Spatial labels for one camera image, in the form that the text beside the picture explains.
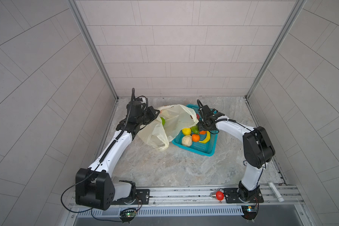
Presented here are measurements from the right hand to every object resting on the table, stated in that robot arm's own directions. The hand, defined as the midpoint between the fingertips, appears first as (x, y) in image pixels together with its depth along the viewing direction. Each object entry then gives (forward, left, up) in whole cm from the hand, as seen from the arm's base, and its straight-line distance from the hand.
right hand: (201, 126), depth 95 cm
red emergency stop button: (-40, -3, -2) cm, 40 cm away
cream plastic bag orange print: (-17, +26, +22) cm, 38 cm away
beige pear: (-11, +11, +2) cm, 16 cm away
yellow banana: (-9, -3, -2) cm, 9 cm away
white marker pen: (-41, -32, -4) cm, 53 cm away
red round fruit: (-7, +5, +21) cm, 23 cm away
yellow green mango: (-3, +5, +2) cm, 6 cm away
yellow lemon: (-4, +10, +2) cm, 11 cm away
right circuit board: (-47, -16, -5) cm, 50 cm away
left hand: (-1, +24, +22) cm, 33 cm away
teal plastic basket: (-15, -2, -3) cm, 15 cm away
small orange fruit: (-5, 0, +1) cm, 5 cm away
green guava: (+7, +26, 0) cm, 27 cm away
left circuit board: (-45, +42, 0) cm, 62 cm away
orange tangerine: (-8, +5, 0) cm, 10 cm away
